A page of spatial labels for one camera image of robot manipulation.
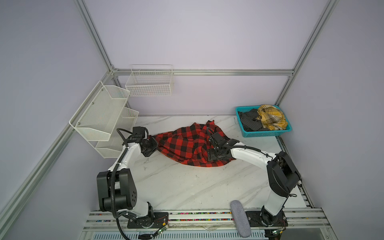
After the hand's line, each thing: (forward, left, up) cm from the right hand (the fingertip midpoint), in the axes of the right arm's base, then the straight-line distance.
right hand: (212, 154), depth 91 cm
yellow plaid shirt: (+28, -43, +4) cm, 52 cm away
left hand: (+1, +34, +6) cm, 34 cm away
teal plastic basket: (+17, -25, -1) cm, 30 cm away
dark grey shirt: (+26, -27, +2) cm, 38 cm away
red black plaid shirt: (+8, +16, -2) cm, 18 cm away
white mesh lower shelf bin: (-8, +53, +18) cm, 56 cm away
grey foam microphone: (-34, -12, -4) cm, 36 cm away
